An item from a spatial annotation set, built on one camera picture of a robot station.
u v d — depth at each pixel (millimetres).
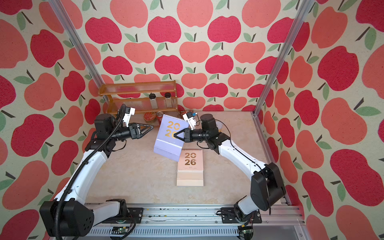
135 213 749
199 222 738
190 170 840
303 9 700
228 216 733
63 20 733
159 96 1136
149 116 1121
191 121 704
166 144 749
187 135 679
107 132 577
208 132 618
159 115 1045
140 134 627
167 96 978
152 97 959
